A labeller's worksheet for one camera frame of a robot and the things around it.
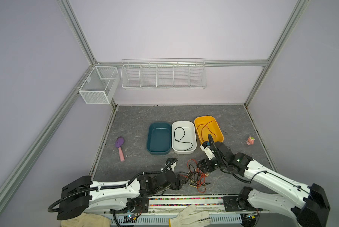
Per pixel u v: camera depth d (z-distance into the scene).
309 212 0.38
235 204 0.74
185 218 0.70
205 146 0.71
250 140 0.94
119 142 0.96
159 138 0.99
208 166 0.68
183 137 1.00
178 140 0.99
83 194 0.41
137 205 0.73
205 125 1.07
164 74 1.05
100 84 1.01
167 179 0.57
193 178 0.81
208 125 1.07
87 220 0.70
